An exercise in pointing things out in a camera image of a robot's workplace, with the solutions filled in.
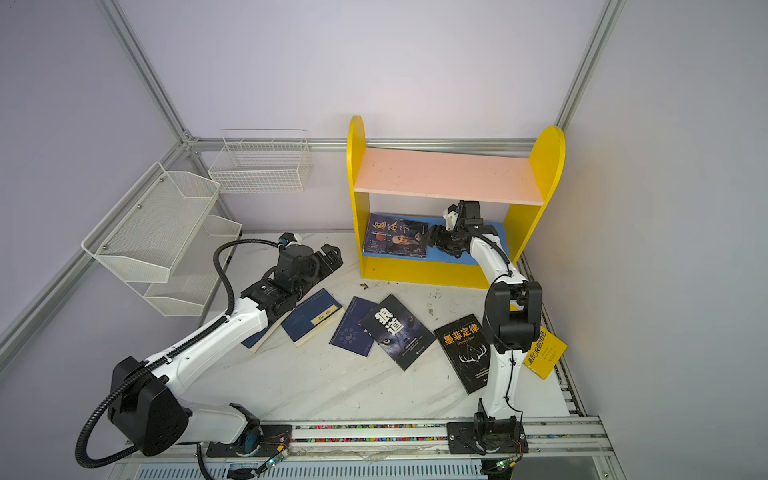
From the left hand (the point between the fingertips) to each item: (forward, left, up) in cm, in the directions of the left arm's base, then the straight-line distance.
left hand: (329, 258), depth 80 cm
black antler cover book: (-15, -40, -23) cm, 48 cm away
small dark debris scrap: (+8, -7, -25) cm, 27 cm away
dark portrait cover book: (+17, -18, -9) cm, 27 cm away
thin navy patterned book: (-11, -4, -24) cm, 27 cm away
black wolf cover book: (-11, -20, -23) cm, 32 cm away
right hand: (+14, -29, -6) cm, 33 cm away
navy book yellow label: (-6, +9, -22) cm, 25 cm away
